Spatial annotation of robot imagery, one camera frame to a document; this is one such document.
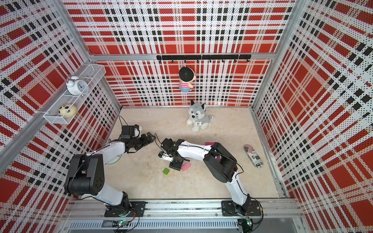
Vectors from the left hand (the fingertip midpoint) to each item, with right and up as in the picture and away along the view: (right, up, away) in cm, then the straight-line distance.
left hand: (152, 139), depth 94 cm
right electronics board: (+52, -36, -28) cm, 69 cm away
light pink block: (+22, -16, -7) cm, 28 cm away
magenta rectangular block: (+40, -4, +5) cm, 40 cm away
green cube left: (+10, -18, -8) cm, 22 cm away
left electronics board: (-7, -38, -26) cm, 46 cm away
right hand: (+19, -13, -5) cm, 24 cm away
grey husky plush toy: (+30, +14, +2) cm, 33 cm away
